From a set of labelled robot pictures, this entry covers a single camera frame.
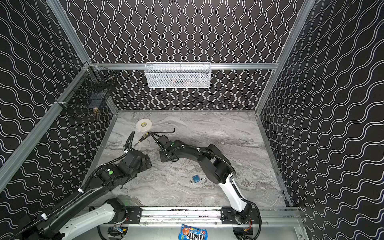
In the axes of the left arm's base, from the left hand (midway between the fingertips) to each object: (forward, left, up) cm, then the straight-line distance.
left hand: (147, 162), depth 77 cm
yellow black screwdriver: (+26, +10, -11) cm, 30 cm away
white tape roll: (+37, +16, -13) cm, 42 cm away
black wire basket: (+43, +45, +14) cm, 64 cm away
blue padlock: (-2, -25, -15) cm, 30 cm away
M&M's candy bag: (-28, -23, -15) cm, 39 cm away
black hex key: (+32, 0, -15) cm, 35 cm away
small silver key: (-3, -22, -16) cm, 28 cm away
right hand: (+11, -6, -15) cm, 19 cm away
